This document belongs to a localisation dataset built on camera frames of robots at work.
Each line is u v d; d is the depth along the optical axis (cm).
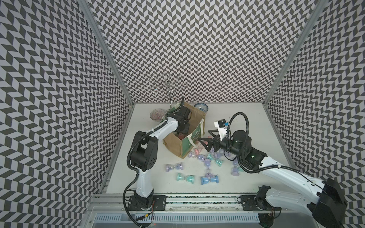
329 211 38
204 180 79
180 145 89
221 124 61
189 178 79
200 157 87
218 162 85
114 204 74
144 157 51
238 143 55
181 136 84
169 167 82
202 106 112
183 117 74
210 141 61
